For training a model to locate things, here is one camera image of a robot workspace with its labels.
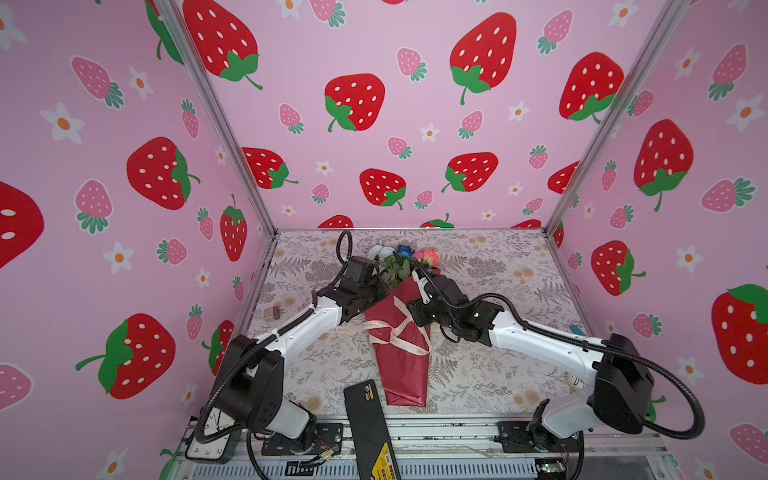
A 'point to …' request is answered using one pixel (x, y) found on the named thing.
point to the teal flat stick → (576, 330)
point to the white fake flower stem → (393, 268)
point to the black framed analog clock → (219, 450)
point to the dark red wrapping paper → (404, 374)
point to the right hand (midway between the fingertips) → (408, 300)
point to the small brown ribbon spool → (271, 313)
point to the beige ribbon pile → (394, 342)
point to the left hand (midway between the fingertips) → (387, 285)
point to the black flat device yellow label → (375, 455)
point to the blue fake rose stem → (405, 250)
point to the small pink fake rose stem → (418, 255)
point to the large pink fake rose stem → (431, 257)
